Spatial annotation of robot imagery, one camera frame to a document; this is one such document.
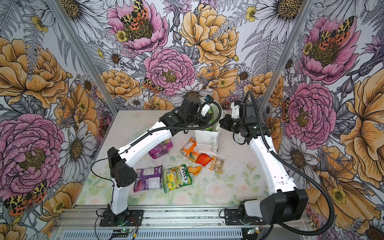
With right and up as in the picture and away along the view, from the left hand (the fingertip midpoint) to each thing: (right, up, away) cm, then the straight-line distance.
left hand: (208, 118), depth 77 cm
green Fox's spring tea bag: (-17, -33, +8) cm, 38 cm away
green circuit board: (-42, -55, -6) cm, 69 cm away
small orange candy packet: (-7, -30, +12) cm, 33 cm away
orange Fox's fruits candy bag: (-11, -20, +17) cm, 28 cm away
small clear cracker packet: (+6, -27, +14) cm, 31 cm away
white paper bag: (0, -12, +1) cm, 12 cm away
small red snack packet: (-2, -24, +16) cm, 29 cm away
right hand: (+5, -4, -1) cm, 6 cm away
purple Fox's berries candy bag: (-33, -33, +7) cm, 47 cm away
